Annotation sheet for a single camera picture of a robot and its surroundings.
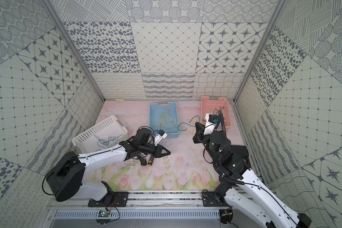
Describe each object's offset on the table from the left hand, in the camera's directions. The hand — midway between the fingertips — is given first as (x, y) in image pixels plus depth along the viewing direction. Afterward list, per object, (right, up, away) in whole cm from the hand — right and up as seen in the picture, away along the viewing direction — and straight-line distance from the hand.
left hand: (172, 156), depth 75 cm
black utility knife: (-18, -7, +11) cm, 22 cm away
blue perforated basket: (-7, +20, +34) cm, 40 cm away
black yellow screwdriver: (-14, -6, +10) cm, 18 cm away
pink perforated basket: (+32, +29, +38) cm, 58 cm away
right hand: (+12, +18, -7) cm, 23 cm away
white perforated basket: (-45, +9, +24) cm, 52 cm away
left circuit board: (-36, -29, -4) cm, 46 cm away
